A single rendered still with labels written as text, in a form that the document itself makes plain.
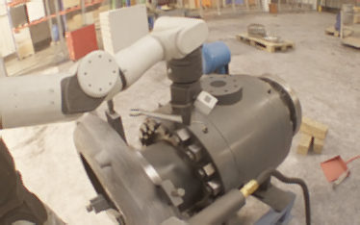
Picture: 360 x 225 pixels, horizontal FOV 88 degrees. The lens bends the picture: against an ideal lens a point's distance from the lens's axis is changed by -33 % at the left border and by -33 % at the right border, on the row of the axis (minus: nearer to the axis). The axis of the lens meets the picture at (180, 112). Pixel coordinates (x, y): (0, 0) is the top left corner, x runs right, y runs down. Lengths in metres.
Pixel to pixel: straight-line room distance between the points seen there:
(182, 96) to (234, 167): 0.42
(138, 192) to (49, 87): 0.41
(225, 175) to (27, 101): 0.74
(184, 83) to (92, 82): 0.29
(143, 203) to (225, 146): 0.39
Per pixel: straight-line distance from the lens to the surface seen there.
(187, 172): 0.99
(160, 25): 0.61
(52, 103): 0.41
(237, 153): 0.97
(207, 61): 1.28
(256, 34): 5.62
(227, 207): 0.74
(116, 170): 0.72
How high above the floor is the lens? 1.37
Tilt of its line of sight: 29 degrees down
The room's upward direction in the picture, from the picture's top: 8 degrees counter-clockwise
